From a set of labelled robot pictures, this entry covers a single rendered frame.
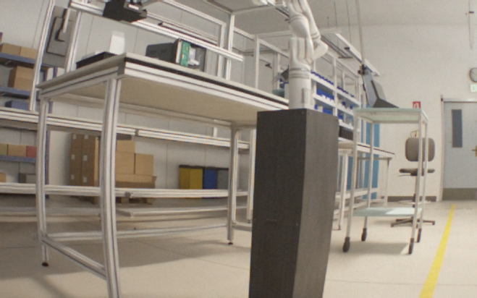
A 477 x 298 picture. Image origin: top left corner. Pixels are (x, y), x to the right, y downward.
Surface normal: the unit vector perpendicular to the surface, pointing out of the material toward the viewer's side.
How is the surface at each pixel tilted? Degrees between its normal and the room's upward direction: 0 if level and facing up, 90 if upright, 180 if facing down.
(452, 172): 90
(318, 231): 90
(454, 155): 90
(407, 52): 90
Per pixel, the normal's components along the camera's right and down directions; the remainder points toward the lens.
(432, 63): -0.54, -0.08
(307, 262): 0.73, -0.01
